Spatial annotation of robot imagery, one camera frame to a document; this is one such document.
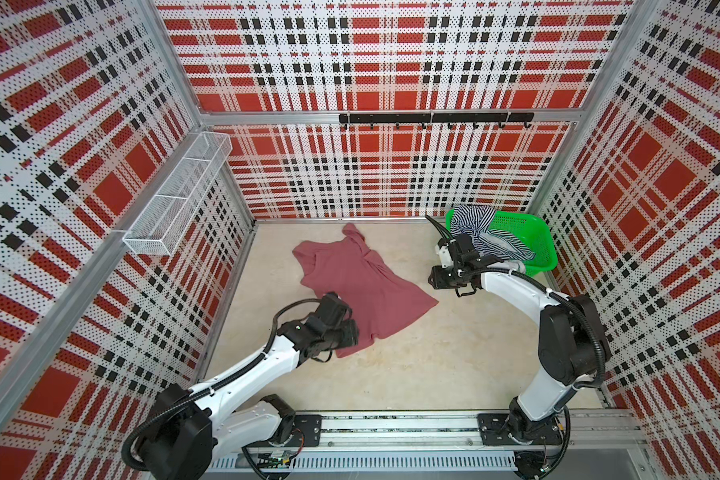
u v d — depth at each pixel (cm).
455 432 75
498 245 111
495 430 73
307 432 74
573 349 47
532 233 115
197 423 39
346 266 104
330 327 65
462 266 71
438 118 90
